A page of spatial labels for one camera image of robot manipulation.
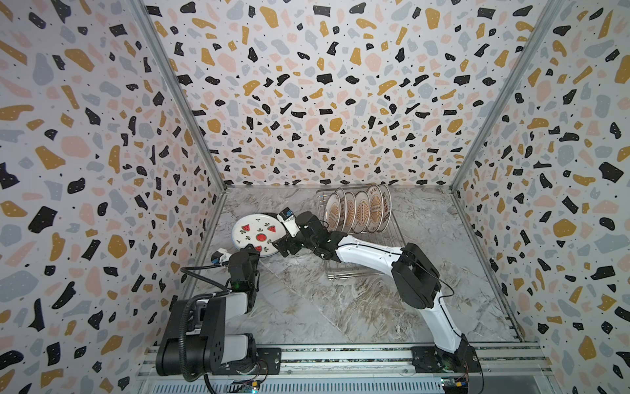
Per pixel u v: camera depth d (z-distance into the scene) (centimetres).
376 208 98
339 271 92
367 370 73
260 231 96
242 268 67
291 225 77
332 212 102
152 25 73
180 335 38
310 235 70
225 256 78
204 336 43
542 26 74
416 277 53
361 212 100
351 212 95
